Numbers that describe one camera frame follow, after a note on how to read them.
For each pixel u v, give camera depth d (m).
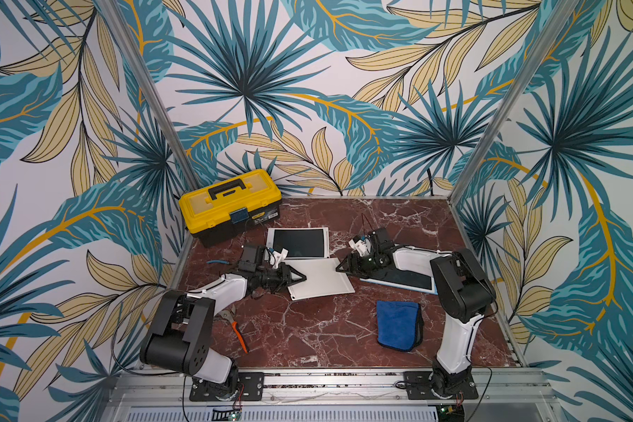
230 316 0.85
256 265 0.73
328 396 0.73
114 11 0.68
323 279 0.93
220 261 0.97
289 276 0.79
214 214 0.91
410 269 0.69
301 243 1.07
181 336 0.43
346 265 0.88
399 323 0.84
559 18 0.70
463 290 0.52
